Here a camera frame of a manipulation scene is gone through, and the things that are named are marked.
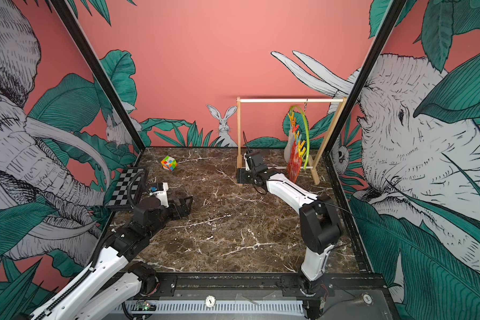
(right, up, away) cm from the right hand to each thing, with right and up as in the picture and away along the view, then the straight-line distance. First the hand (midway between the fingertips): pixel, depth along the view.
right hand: (240, 171), depth 90 cm
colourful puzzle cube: (-40, +4, +17) cm, 43 cm away
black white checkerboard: (-57, -9, +8) cm, 58 cm away
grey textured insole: (+25, +13, +13) cm, 31 cm away
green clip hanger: (+32, +29, +20) cm, 48 cm away
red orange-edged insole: (+25, +3, +2) cm, 26 cm away
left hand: (-21, -10, -14) cm, 27 cm away
